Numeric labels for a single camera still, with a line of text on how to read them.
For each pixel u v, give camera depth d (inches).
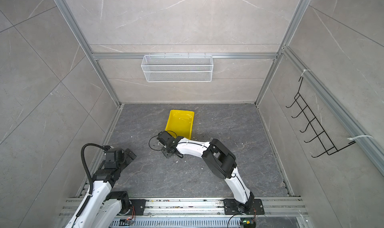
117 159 25.0
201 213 28.7
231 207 28.9
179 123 42.4
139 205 28.8
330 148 22.8
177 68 39.8
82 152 22.8
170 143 28.1
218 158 21.5
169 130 35.3
